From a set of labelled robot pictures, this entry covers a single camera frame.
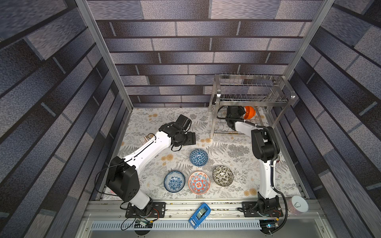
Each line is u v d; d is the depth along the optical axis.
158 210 0.74
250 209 0.73
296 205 0.71
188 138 0.74
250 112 1.03
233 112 0.83
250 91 1.11
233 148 0.97
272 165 0.60
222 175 0.84
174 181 0.82
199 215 0.68
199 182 0.82
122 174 0.44
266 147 0.58
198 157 0.92
